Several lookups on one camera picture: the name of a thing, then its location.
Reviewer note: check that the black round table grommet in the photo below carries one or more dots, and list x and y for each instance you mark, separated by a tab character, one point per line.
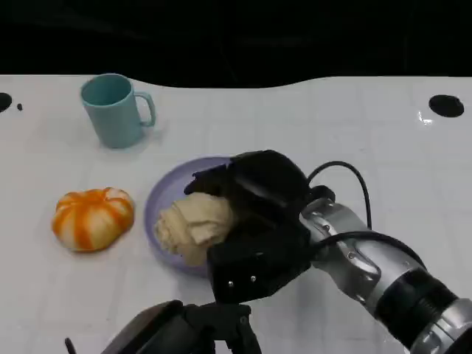
3	102
446	105

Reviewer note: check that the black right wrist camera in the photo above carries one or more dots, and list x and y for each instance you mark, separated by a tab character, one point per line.
258	269

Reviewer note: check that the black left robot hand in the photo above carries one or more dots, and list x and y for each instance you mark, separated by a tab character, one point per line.
177	328

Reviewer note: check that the lilac plate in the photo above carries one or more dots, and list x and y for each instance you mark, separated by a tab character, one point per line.
158	206

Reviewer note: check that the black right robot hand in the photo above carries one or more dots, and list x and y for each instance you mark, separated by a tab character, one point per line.
265	180

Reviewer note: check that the pale green mug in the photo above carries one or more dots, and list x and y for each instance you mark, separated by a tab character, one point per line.
114	114

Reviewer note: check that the orange and white bread roll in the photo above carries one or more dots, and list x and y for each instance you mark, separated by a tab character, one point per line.
92	221

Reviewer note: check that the beige towel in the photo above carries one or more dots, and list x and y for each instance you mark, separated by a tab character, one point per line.
191	225

